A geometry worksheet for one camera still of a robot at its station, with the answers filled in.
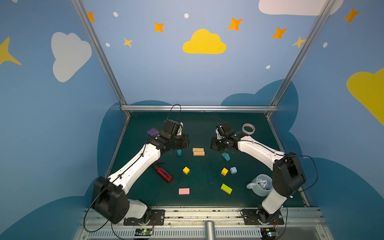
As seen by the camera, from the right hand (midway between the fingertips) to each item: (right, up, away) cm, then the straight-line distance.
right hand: (211, 144), depth 89 cm
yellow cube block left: (-15, -16, -1) cm, 22 cm away
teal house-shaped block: (+10, -8, +6) cm, 15 cm away
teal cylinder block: (-20, -6, +7) cm, 22 cm away
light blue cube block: (+13, -15, -1) cm, 20 cm away
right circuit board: (+26, -41, -18) cm, 52 cm away
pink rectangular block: (-16, -25, -7) cm, 31 cm away
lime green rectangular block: (+8, -25, -6) cm, 27 cm away
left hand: (-12, +3, -10) cm, 16 cm away
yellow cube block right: (+8, -16, -1) cm, 18 cm away
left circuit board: (-35, -40, -19) cm, 56 cm away
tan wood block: (-8, -5, +10) cm, 14 cm away
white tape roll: (+32, +10, +24) cm, 41 cm away
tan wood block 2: (-8, -7, +7) cm, 13 cm away
